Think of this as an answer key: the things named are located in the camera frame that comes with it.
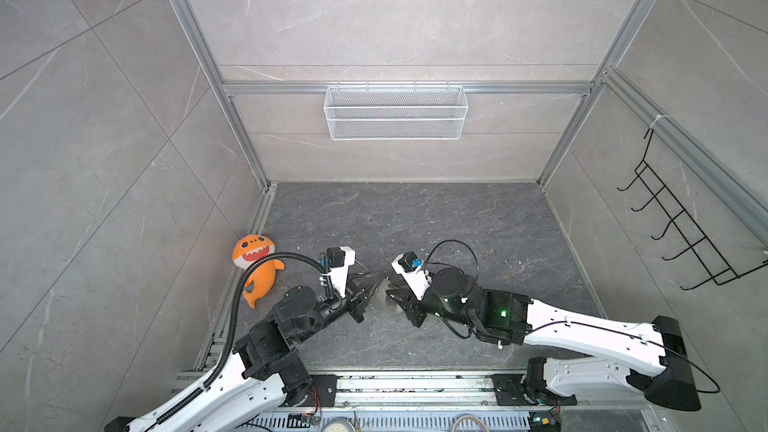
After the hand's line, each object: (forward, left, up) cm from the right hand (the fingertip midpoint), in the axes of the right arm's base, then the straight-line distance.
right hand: (390, 287), depth 66 cm
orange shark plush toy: (+20, +44, -15) cm, 51 cm away
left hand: (+1, +1, +7) cm, 7 cm away
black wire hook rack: (+10, -68, +7) cm, 69 cm away
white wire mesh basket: (+61, -3, +6) cm, 62 cm away
